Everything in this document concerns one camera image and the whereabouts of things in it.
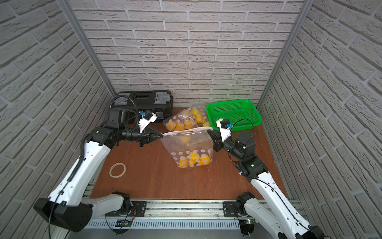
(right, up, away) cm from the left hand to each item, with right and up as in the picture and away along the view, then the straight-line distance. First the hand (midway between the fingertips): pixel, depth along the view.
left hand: (162, 133), depth 66 cm
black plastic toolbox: (-10, +19, +33) cm, 40 cm away
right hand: (+23, +1, +2) cm, 23 cm away
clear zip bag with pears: (+13, +8, +37) cm, 40 cm away
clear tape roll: (-29, -26, +19) cm, 43 cm away
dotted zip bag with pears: (+12, -12, +29) cm, 34 cm away
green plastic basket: (+49, +11, +48) cm, 70 cm away
